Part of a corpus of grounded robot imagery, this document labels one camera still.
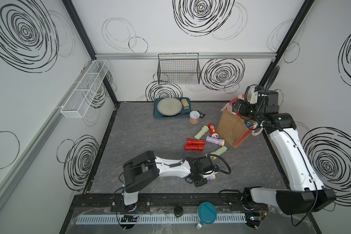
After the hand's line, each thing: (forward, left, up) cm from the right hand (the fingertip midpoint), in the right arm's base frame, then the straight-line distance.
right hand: (240, 105), depth 72 cm
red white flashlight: (+5, +8, -32) cm, 33 cm away
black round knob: (-42, +30, -24) cm, 57 cm away
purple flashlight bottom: (-26, +13, -30) cm, 42 cm away
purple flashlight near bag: (-3, +5, -31) cm, 31 cm away
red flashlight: (-8, +18, -31) cm, 36 cm away
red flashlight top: (-4, +24, -31) cm, 39 cm away
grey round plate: (+29, +39, -32) cm, 59 cm away
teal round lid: (-43, +17, -26) cm, 53 cm away
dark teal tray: (+24, +28, -35) cm, 51 cm away
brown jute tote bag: (+1, -3, -22) cm, 22 cm away
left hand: (-26, +17, -34) cm, 46 cm away
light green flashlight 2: (-10, +6, -31) cm, 33 cm away
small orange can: (+16, +20, -29) cm, 39 cm away
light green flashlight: (+6, +14, -30) cm, 34 cm away
